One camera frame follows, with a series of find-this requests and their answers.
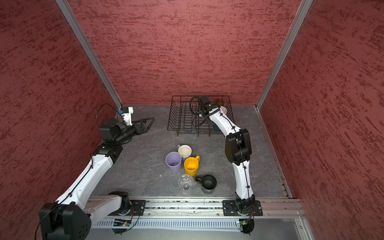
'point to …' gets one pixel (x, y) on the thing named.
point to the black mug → (208, 183)
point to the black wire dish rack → (184, 115)
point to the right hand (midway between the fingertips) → (218, 117)
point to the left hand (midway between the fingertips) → (151, 122)
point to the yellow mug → (191, 165)
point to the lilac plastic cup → (173, 160)
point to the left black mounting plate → (131, 208)
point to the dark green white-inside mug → (216, 128)
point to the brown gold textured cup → (220, 102)
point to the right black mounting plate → (229, 208)
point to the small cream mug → (185, 150)
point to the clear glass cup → (185, 183)
